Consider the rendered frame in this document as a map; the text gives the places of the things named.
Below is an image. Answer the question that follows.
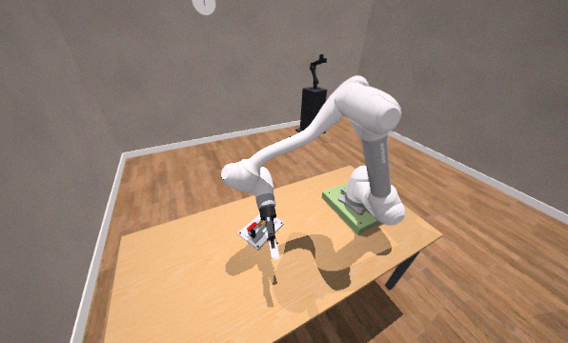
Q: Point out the brass ball valve with red lever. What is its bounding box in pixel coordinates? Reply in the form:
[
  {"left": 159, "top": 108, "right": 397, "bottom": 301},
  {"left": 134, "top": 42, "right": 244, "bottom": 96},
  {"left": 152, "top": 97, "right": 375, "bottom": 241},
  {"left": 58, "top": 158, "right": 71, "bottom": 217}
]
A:
[{"left": 245, "top": 218, "right": 267, "bottom": 242}]

